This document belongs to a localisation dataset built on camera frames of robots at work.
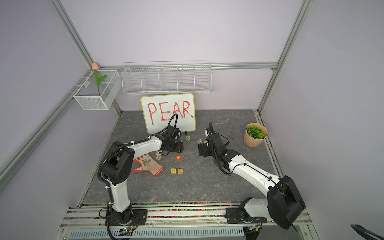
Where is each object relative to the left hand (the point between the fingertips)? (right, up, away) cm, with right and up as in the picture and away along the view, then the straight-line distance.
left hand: (180, 148), depth 96 cm
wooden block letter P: (-3, -12, -7) cm, 15 cm away
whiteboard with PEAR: (-15, +25, +2) cm, 29 cm away
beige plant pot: (+46, +4, -2) cm, 46 cm away
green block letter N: (+5, +6, +6) cm, 10 cm away
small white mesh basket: (-49, +35, -7) cm, 61 cm away
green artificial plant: (+48, +11, -4) cm, 49 cm away
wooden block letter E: (+1, -12, -8) cm, 15 cm away
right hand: (+16, +5, -11) cm, 20 cm away
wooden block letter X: (-13, -5, -2) cm, 14 cm away
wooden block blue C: (+13, +4, +6) cm, 15 cm away
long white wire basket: (-5, +47, +3) cm, 48 cm away
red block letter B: (-1, -6, -2) cm, 6 cm away
